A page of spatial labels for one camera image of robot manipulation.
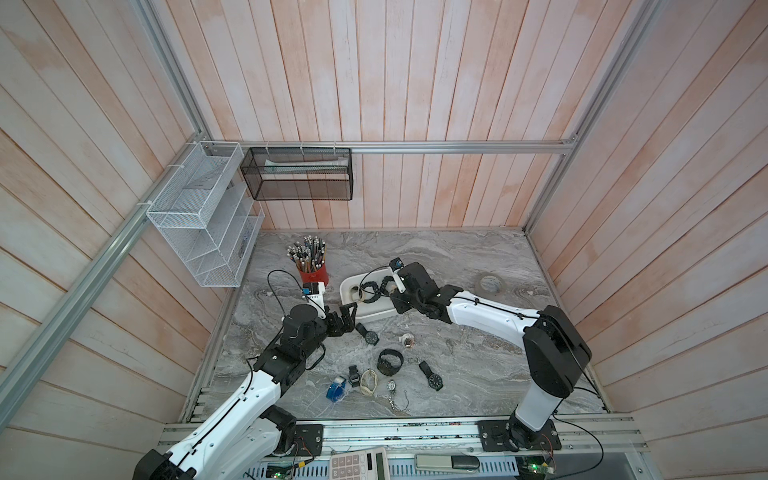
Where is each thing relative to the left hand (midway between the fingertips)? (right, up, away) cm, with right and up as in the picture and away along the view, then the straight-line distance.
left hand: (344, 310), depth 80 cm
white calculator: (+7, -34, -11) cm, 37 cm away
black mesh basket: (-18, +44, +23) cm, 53 cm away
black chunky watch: (+9, +4, +20) cm, 22 cm away
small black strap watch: (+3, -18, 0) cm, 18 cm away
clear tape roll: (+49, +5, +24) cm, 55 cm away
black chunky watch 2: (+12, +7, +18) cm, 23 cm away
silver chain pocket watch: (+13, -22, +1) cm, 25 cm away
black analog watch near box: (+7, -10, +11) cm, 16 cm away
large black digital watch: (+11, -16, +2) cm, 20 cm away
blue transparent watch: (-1, -20, -5) cm, 20 cm away
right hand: (+15, +4, +11) cm, 19 cm away
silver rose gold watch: (+19, -11, +11) cm, 24 cm away
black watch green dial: (+25, -20, +2) cm, 33 cm away
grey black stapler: (+25, -33, -13) cm, 44 cm away
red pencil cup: (-10, +9, +15) cm, 20 cm away
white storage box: (+7, +3, +20) cm, 21 cm away
